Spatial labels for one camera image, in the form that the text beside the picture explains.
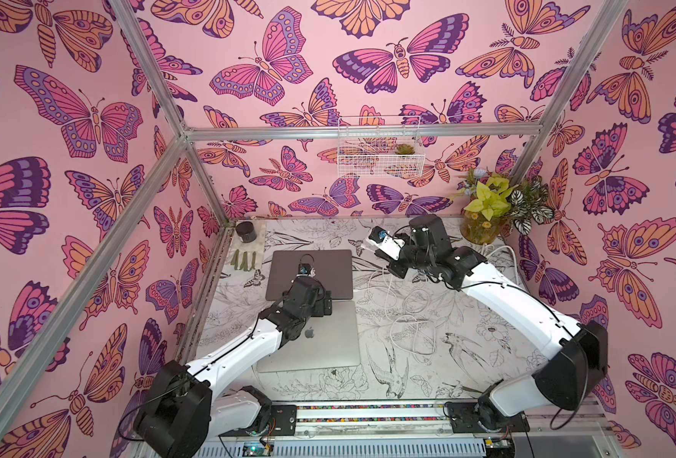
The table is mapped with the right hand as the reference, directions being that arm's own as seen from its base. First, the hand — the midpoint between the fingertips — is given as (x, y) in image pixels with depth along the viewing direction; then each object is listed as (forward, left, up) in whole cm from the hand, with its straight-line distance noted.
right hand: (382, 248), depth 78 cm
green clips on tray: (+12, +52, -24) cm, 59 cm away
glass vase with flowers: (+22, -38, -3) cm, 44 cm away
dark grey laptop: (+11, +15, -26) cm, 32 cm away
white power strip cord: (+19, -41, -23) cm, 51 cm away
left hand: (-6, +19, -15) cm, 25 cm away
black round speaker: (+24, +50, -21) cm, 59 cm away
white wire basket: (+44, -3, 0) cm, 44 cm away
